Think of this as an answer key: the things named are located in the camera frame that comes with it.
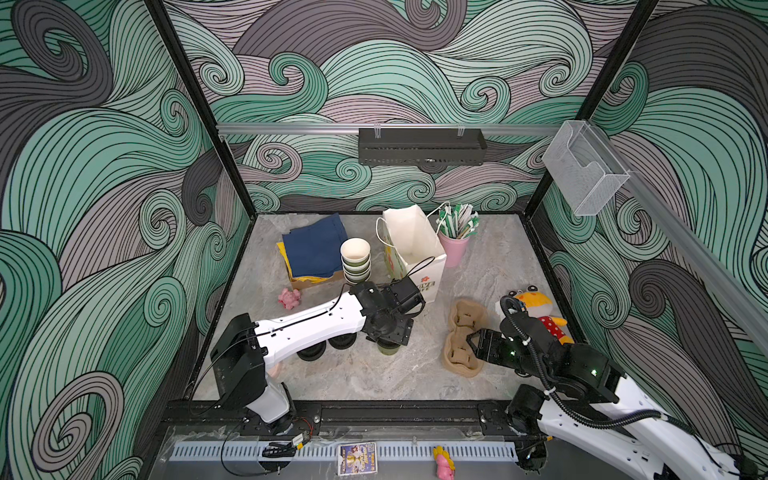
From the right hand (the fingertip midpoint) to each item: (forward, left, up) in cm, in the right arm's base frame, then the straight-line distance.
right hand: (474, 343), depth 70 cm
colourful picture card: (-22, +27, -14) cm, 37 cm away
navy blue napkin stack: (+35, +45, -9) cm, 58 cm away
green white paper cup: (+2, +20, -13) cm, 24 cm away
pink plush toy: (+18, +52, -13) cm, 56 cm away
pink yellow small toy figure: (-23, +8, -12) cm, 27 cm away
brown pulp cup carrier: (+1, +1, -12) cm, 13 cm away
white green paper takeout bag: (+37, +11, -13) cm, 41 cm away
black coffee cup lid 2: (+2, +42, -14) cm, 44 cm away
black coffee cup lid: (-1, +21, +2) cm, 21 cm away
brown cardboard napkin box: (+26, +37, -14) cm, 48 cm away
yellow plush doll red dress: (+15, -24, -10) cm, 30 cm away
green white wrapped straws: (+40, -3, 0) cm, 40 cm away
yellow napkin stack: (+24, +49, -11) cm, 56 cm away
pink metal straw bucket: (+33, -2, -6) cm, 34 cm away
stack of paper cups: (+22, +30, +2) cm, 37 cm away
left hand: (+5, +18, -5) cm, 20 cm away
